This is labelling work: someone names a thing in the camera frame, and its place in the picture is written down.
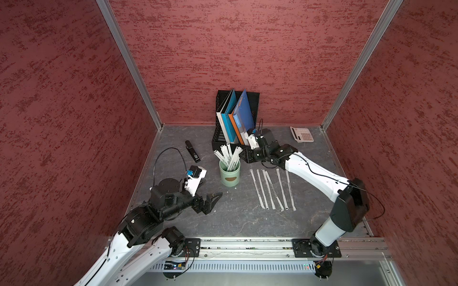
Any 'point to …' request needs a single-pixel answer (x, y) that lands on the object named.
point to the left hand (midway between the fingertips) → (211, 192)
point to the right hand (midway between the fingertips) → (242, 158)
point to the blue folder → (243, 116)
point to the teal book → (225, 117)
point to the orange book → (233, 121)
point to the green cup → (229, 178)
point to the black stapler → (192, 151)
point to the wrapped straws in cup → (229, 161)
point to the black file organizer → (218, 139)
